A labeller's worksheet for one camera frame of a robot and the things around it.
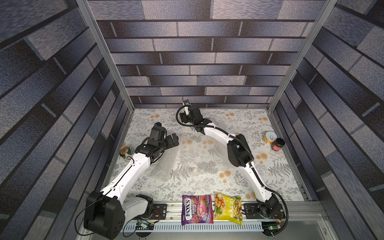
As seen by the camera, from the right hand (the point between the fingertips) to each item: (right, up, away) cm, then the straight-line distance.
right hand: (184, 110), depth 101 cm
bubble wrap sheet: (+10, -32, -9) cm, 34 cm away
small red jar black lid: (+59, -22, -10) cm, 64 cm away
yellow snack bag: (+23, -50, -29) cm, 63 cm away
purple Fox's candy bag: (+8, -52, -28) cm, 60 cm away
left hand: (-6, -18, -18) cm, 26 cm away
